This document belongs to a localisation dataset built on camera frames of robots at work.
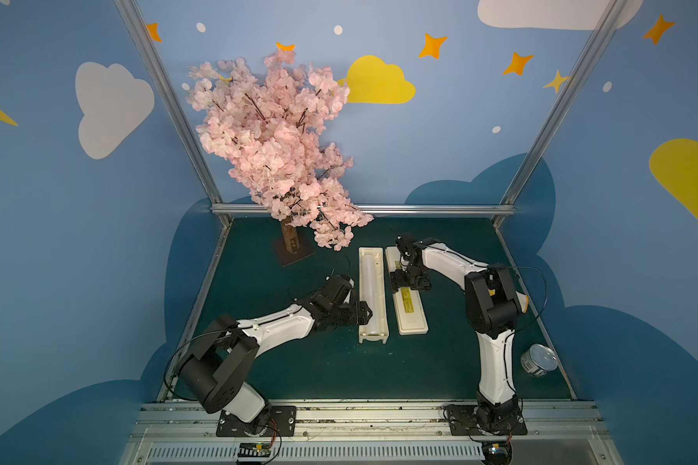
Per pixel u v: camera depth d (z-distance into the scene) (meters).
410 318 0.92
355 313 0.78
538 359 0.80
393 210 1.33
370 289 0.98
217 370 0.43
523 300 0.98
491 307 0.56
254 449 0.73
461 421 0.74
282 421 0.74
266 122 0.76
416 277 0.83
